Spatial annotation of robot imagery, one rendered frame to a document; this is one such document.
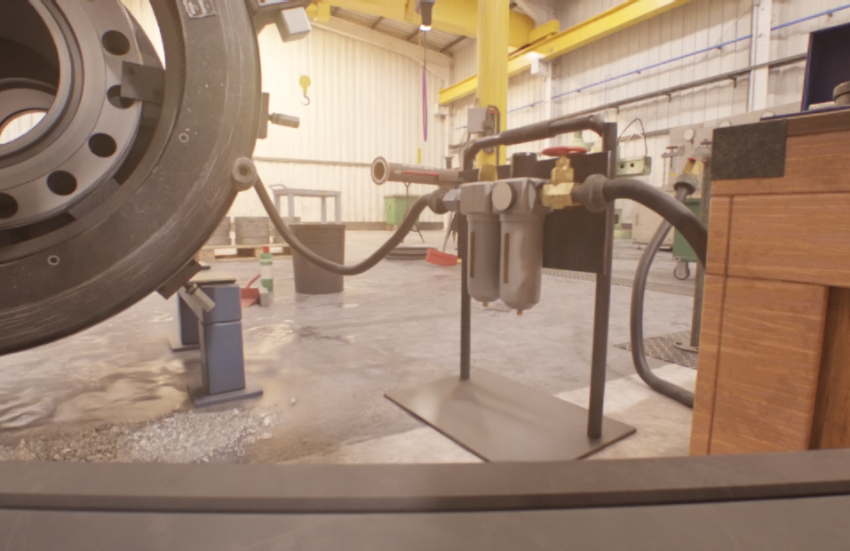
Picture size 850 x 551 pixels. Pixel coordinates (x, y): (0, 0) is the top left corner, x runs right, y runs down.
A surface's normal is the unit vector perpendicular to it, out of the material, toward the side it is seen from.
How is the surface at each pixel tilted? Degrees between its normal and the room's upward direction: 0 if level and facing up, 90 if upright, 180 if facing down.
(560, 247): 90
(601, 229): 90
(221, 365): 90
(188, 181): 90
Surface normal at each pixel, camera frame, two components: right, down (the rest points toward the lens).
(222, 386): 0.57, 0.10
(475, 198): -0.82, 0.07
